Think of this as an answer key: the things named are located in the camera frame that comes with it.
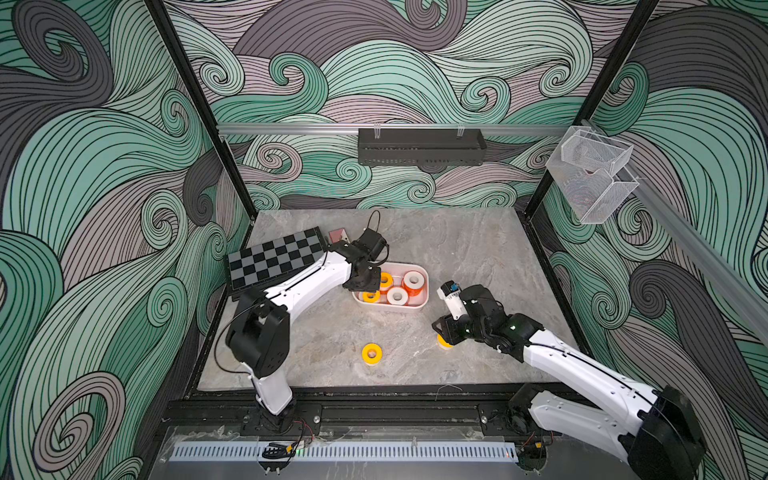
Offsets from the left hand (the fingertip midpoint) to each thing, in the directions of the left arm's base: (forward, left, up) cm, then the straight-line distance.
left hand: (370, 281), depth 86 cm
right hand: (-11, -20, -3) cm, 23 cm away
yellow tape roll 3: (+6, -5, -8) cm, 11 cm away
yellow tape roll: (-1, 0, -7) cm, 7 cm away
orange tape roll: (+5, -14, -8) cm, 16 cm away
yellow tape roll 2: (-18, -18, 0) cm, 26 cm away
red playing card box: (+27, +13, -10) cm, 31 cm away
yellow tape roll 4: (-17, -1, -11) cm, 21 cm away
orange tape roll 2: (0, -8, -9) cm, 12 cm away
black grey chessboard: (+11, +38, -9) cm, 41 cm away
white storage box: (+11, -9, -10) cm, 18 cm away
